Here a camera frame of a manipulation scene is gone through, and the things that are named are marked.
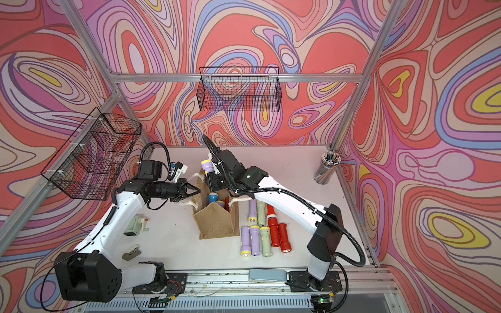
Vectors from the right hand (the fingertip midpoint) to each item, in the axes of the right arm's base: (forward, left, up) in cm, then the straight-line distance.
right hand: (210, 185), depth 73 cm
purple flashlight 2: (+5, -1, -22) cm, 23 cm away
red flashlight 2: (-9, -25, -22) cm, 35 cm away
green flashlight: (-1, -19, -22) cm, 29 cm away
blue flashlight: (+7, +4, -20) cm, 22 cm away
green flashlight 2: (-14, -21, -23) cm, 34 cm away
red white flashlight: (-1, -24, -22) cm, 33 cm away
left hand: (-1, +5, -3) cm, 6 cm away
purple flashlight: (+4, 0, +7) cm, 8 cm away
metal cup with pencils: (+16, -52, -8) cm, 55 cm away
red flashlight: (+5, -3, -22) cm, 23 cm away
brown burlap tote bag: (-8, 0, -13) cm, 15 cm away
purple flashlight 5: (-10, -16, -22) cm, 29 cm away
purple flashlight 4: (-18, -12, -22) cm, 31 cm away
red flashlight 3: (-16, -29, -23) cm, 40 cm away
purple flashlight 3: (-3, -15, -22) cm, 27 cm away
